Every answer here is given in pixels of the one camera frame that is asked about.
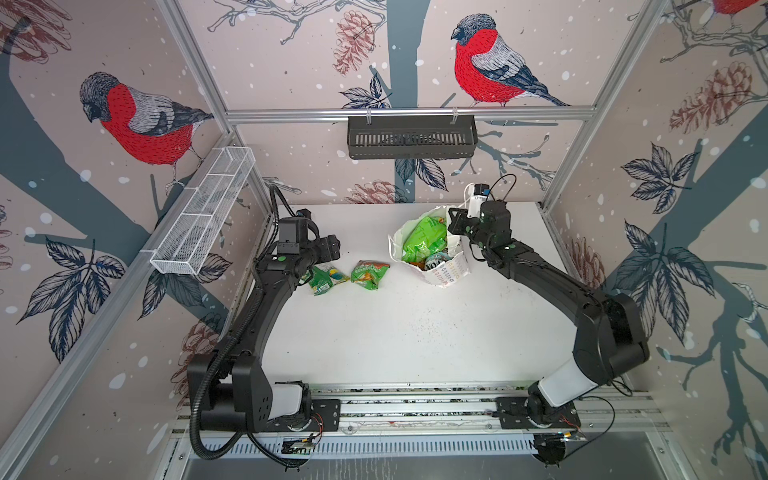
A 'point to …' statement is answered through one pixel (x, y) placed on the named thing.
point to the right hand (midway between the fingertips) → (447, 211)
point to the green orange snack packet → (322, 277)
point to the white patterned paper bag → (444, 274)
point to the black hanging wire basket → (412, 138)
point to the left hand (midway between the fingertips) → (326, 243)
